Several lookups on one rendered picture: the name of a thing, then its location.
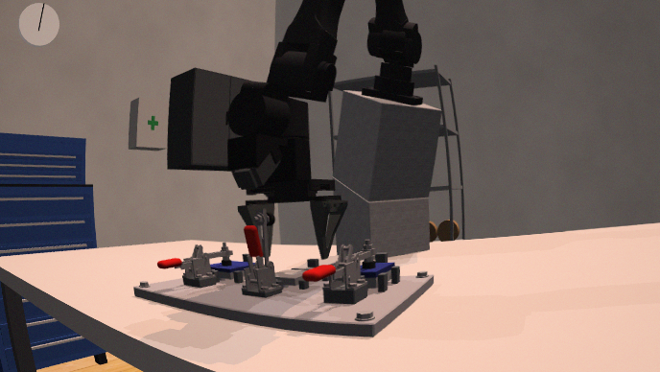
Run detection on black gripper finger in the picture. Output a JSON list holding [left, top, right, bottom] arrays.
[[310, 200, 348, 260], [238, 204, 274, 257]]

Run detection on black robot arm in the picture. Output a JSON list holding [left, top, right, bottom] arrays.
[[227, 0, 423, 190]]

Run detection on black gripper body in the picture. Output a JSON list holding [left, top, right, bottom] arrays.
[[246, 178, 342, 205]]

